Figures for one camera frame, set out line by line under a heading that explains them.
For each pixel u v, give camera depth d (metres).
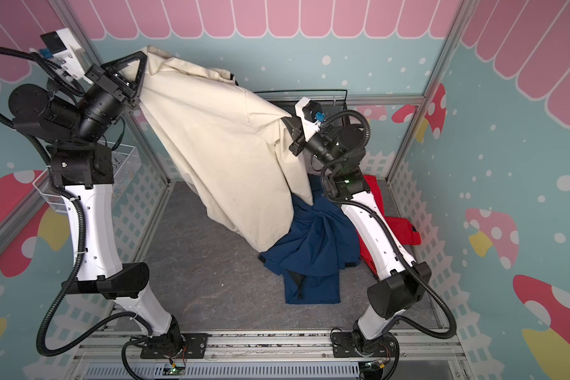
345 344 0.74
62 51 0.39
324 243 0.89
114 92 0.41
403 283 0.41
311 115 0.45
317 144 0.54
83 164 0.41
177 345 0.69
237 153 0.65
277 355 0.74
